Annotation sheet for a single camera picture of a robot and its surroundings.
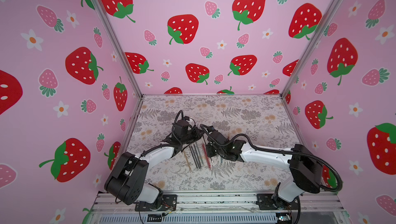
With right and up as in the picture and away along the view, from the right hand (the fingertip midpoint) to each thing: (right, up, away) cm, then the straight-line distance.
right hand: (203, 150), depth 82 cm
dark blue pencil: (-6, -6, +8) cm, 12 cm away
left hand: (+2, +10, +4) cm, 11 cm away
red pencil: (+2, -5, +5) cm, 8 cm away
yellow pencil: (-9, -8, +6) cm, 14 cm away
